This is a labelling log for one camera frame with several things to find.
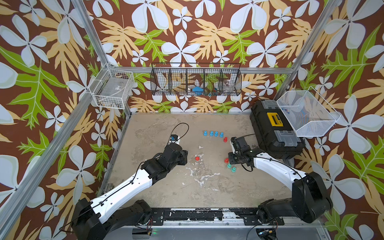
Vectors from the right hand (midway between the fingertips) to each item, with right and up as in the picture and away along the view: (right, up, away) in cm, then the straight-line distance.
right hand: (230, 156), depth 90 cm
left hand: (-28, +5, -12) cm, 30 cm away
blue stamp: (-14, +14, +15) cm, 25 cm away
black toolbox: (+24, +16, -3) cm, 29 cm away
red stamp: (0, +9, +12) cm, 15 cm away
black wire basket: (-6, +50, +9) cm, 51 cm away
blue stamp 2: (-10, +13, +15) cm, 22 cm away
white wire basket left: (-70, +40, -4) cm, 81 cm away
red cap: (-20, -3, +6) cm, 21 cm away
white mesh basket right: (+42, +26, -6) cm, 49 cm away
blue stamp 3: (-6, +13, +15) cm, 21 cm away
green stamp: (-1, -6, +1) cm, 6 cm away
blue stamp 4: (-2, +13, +15) cm, 20 cm away
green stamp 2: (+1, -8, -1) cm, 8 cm away
